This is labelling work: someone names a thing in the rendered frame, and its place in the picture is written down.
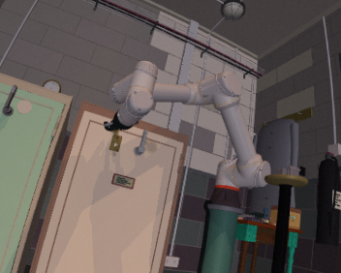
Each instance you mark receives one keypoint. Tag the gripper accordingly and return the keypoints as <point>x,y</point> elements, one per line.
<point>122,122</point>

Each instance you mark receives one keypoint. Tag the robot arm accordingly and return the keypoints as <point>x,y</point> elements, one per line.
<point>233,129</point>

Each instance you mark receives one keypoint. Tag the grey bolt lever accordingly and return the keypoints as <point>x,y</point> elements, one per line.
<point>141,145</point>

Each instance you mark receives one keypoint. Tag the round beige keyhole cover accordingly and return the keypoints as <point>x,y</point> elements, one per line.
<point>152,147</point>

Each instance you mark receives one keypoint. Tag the round pink keyhole cover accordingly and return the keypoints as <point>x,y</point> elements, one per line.
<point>24,106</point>

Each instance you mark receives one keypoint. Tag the dark grey cabinet lever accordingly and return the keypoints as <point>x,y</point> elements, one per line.
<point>9,103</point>

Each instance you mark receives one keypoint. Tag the brass rectangular plate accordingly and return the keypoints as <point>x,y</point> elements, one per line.
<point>115,142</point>

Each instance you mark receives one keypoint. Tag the dark framed label plate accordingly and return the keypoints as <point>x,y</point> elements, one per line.
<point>123,181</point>

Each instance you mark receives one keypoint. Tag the thin white conduit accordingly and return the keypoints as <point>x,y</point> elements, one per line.
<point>185,180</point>

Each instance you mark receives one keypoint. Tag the red and black pipe run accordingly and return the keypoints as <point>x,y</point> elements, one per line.
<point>182,35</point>

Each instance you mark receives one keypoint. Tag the slanted white conduit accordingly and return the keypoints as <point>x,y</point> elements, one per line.
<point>17,35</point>

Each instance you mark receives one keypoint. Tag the grey round tank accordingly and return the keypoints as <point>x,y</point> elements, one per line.
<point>275,145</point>

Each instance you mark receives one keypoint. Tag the round caged ceiling lamp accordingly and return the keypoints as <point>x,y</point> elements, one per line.
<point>233,9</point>

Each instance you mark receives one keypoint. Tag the wooden table with green legs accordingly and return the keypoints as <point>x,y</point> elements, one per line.
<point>263,234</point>

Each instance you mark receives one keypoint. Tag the wooden card box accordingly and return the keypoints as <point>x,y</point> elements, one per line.
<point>293,218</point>

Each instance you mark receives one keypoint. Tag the white junction box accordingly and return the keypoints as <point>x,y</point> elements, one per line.
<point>334,149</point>

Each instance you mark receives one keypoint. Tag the black gas cylinder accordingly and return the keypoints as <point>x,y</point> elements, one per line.
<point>326,200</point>

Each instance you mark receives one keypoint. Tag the white paper tag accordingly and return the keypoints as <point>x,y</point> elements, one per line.
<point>338,200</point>

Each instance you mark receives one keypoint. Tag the round brass wall clock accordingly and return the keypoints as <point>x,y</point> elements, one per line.
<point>52,86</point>

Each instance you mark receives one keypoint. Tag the white wall socket box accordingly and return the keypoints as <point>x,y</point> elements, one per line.
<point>171,261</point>

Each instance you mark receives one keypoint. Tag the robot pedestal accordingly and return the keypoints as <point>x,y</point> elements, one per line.
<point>221,232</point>

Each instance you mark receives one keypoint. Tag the yellow dish on black post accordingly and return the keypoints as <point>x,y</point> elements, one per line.
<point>283,226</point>

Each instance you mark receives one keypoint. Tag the white wall conduit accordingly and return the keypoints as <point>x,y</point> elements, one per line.
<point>330,80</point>

